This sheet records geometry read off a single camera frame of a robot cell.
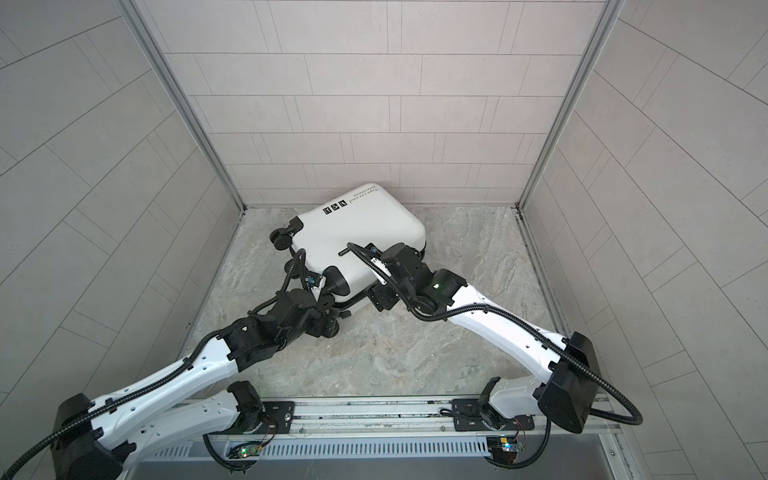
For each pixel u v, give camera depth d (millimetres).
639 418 359
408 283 536
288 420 705
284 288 562
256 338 534
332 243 816
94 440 377
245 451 645
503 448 679
